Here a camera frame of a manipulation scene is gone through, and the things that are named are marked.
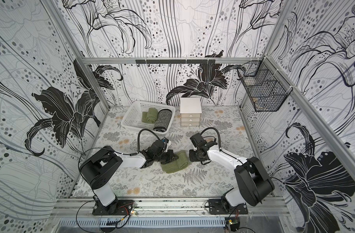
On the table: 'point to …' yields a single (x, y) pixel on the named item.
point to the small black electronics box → (234, 223)
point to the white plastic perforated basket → (133, 117)
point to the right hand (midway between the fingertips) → (194, 155)
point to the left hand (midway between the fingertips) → (179, 159)
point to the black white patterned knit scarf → (163, 120)
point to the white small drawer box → (190, 111)
